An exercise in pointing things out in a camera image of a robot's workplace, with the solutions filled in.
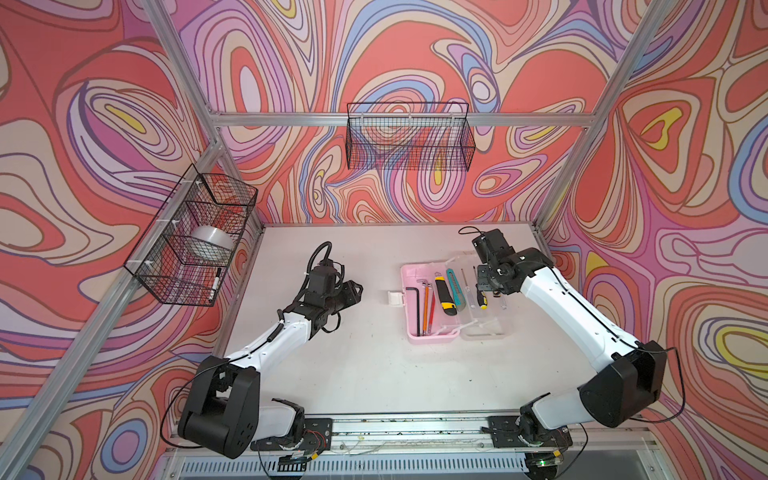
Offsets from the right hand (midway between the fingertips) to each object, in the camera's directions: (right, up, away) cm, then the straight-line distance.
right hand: (498, 285), depth 81 cm
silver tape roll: (-74, +13, -7) cm, 75 cm away
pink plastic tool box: (-7, -11, +1) cm, 13 cm away
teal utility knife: (-9, -4, +8) cm, 12 cm away
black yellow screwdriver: (-4, -4, +3) cm, 6 cm away
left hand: (-38, -1, +6) cm, 38 cm away
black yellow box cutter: (-12, -6, +7) cm, 16 cm away
